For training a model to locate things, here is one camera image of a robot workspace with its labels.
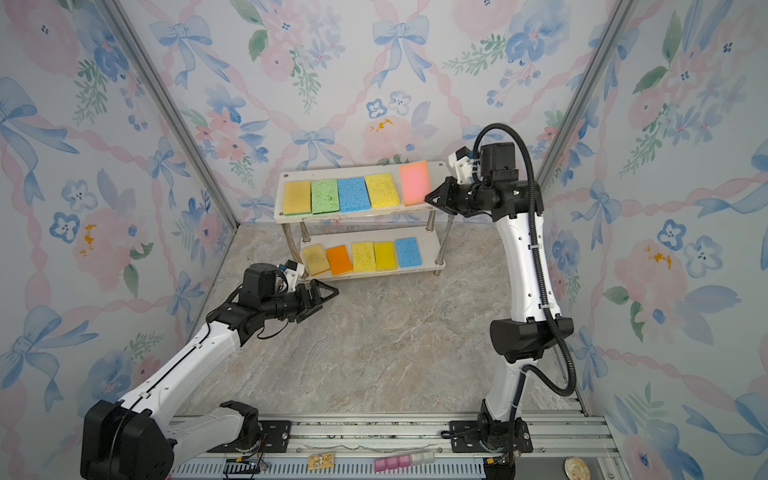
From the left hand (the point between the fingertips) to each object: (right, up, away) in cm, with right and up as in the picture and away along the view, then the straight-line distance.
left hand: (331, 296), depth 77 cm
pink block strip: (+18, -37, -8) cm, 42 cm away
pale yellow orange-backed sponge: (-9, +9, +21) cm, 25 cm away
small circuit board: (-1, -38, -7) cm, 39 cm away
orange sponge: (-2, +9, +23) cm, 24 cm away
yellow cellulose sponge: (+6, +10, +24) cm, 26 cm away
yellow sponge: (+13, +28, +3) cm, 31 cm away
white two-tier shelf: (+31, +16, +32) cm, 47 cm away
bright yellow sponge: (+14, +11, +24) cm, 30 cm away
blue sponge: (+22, +11, +25) cm, 35 cm away
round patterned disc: (+59, -40, -7) cm, 71 cm away
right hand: (+24, +25, -6) cm, 35 cm away
